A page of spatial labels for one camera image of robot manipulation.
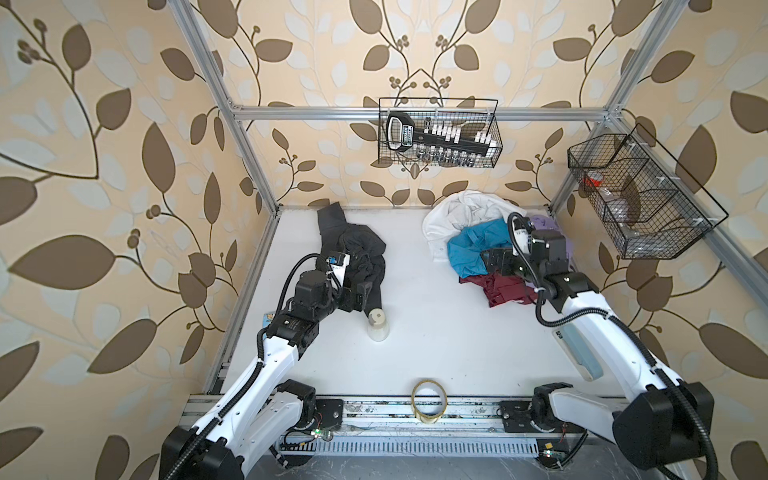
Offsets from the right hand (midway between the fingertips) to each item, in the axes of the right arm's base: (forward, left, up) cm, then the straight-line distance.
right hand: (497, 253), depth 81 cm
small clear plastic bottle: (-14, +33, -14) cm, 39 cm away
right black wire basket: (+4, -36, +13) cm, 38 cm away
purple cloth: (+22, -26, -12) cm, 36 cm away
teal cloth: (+14, +3, -16) cm, 22 cm away
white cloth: (+32, +3, -15) cm, 36 cm away
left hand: (-5, +38, -3) cm, 39 cm away
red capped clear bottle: (+21, -32, +8) cm, 39 cm away
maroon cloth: (-2, -5, -15) cm, 16 cm away
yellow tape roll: (-35, +23, -21) cm, 47 cm away
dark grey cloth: (+15, +38, -14) cm, 43 cm away
